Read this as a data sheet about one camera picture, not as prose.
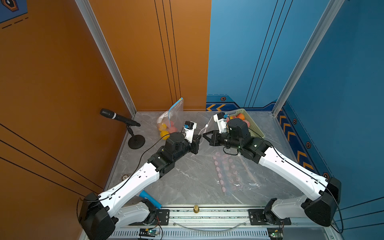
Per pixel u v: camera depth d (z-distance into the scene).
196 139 0.64
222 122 0.63
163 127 1.00
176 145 0.54
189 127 0.61
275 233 0.71
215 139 0.60
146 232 0.71
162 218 0.73
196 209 0.72
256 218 0.72
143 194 0.79
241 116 1.11
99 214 0.38
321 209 0.38
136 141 1.02
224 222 0.73
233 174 0.87
